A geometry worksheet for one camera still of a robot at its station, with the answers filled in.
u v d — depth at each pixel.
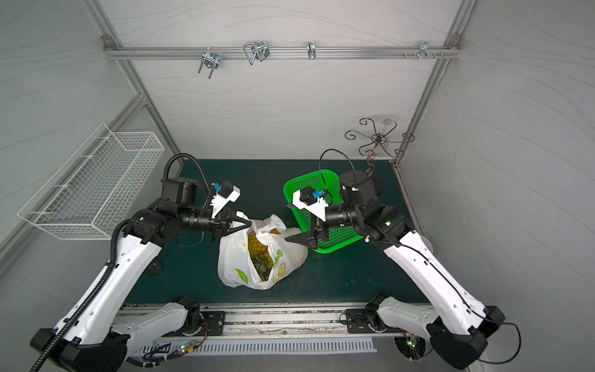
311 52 0.78
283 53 0.80
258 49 0.77
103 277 0.40
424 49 0.76
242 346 0.70
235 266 0.66
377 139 0.86
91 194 0.69
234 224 0.60
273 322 0.75
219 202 0.55
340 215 0.51
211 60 0.78
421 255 0.41
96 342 0.38
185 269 0.74
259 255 0.76
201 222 0.55
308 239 0.49
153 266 0.47
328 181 1.05
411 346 0.72
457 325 0.37
